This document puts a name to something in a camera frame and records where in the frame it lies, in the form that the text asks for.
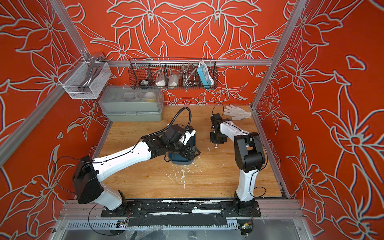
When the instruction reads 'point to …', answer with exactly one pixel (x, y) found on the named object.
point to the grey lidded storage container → (131, 103)
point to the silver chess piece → (216, 145)
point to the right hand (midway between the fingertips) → (213, 140)
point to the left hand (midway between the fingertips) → (195, 148)
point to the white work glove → (239, 113)
